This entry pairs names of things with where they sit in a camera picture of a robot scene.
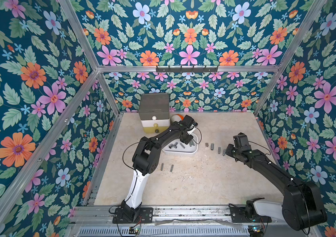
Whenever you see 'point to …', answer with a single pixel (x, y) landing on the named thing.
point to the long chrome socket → (212, 146)
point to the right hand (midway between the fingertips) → (228, 148)
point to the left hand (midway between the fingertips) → (189, 136)
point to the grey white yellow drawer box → (154, 112)
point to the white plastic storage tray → (178, 147)
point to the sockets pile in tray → (191, 143)
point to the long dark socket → (171, 169)
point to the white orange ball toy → (176, 117)
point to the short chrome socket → (207, 145)
